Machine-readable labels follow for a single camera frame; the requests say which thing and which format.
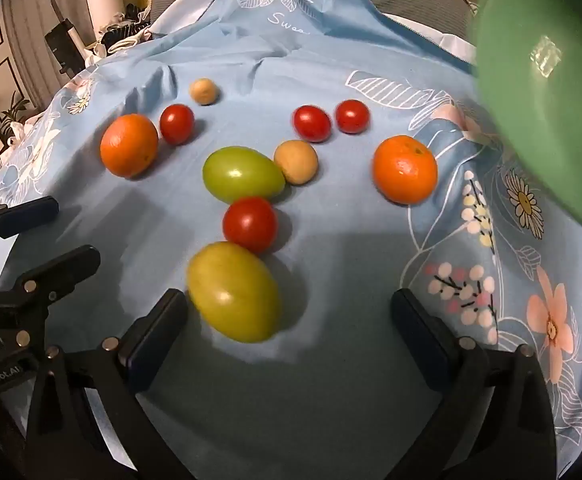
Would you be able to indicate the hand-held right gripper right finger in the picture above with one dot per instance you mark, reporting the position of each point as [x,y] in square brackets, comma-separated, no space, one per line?
[423,340]

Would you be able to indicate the green potted plant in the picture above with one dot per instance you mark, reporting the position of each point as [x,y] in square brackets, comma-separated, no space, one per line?
[15,110]

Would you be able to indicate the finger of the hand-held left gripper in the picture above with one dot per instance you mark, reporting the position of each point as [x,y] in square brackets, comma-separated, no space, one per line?
[33,213]
[68,264]

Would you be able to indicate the small tan longan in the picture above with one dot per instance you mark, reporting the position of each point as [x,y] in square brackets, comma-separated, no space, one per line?
[204,91]

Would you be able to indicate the blue floral cloth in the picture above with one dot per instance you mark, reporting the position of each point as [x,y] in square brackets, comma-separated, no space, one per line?
[321,60]

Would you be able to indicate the green bowl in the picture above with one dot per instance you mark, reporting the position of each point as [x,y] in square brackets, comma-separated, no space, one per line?
[536,110]

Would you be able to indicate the black upright vacuum cleaner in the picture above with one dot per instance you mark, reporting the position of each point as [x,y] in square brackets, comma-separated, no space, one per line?
[63,42]

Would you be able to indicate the red cherry tomato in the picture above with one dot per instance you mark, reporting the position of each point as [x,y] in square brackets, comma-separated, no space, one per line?
[250,225]
[312,123]
[177,124]
[352,116]

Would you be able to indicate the orange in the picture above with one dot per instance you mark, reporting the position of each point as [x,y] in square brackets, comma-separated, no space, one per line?
[405,170]
[129,145]

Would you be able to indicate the black ribbed object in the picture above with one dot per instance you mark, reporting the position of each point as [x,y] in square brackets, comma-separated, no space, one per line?
[116,35]

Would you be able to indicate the large tan longan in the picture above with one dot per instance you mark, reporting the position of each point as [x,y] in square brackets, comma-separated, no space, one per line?
[296,162]

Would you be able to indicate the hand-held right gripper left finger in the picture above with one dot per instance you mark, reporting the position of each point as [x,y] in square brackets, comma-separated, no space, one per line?
[153,340]

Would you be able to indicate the white lampshade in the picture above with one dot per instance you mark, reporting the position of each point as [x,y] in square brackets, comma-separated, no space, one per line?
[103,7]

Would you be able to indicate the yellowish green tomato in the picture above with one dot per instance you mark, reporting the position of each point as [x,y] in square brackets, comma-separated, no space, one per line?
[233,291]

